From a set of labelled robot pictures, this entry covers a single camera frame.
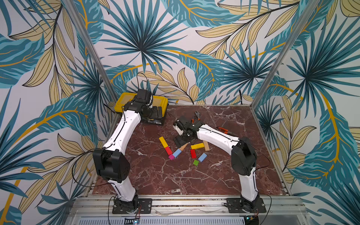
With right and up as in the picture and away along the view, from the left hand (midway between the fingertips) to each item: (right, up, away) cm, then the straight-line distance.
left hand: (154, 115), depth 83 cm
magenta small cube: (+10, -27, +7) cm, 29 cm away
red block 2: (+24, -25, +9) cm, 36 cm away
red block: (+8, -23, +9) cm, 26 cm away
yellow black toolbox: (0, +10, +15) cm, 18 cm away
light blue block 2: (+30, -27, +7) cm, 41 cm away
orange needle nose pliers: (+49, -11, +19) cm, 54 cm away
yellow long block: (+27, -21, +12) cm, 36 cm away
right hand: (+16, -15, +7) cm, 23 cm away
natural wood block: (+17, -21, +10) cm, 29 cm away
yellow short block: (+4, -18, +14) cm, 24 cm away
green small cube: (+26, -30, +5) cm, 40 cm away
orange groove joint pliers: (+30, -2, +27) cm, 40 cm away
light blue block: (+14, -24, +9) cm, 29 cm away
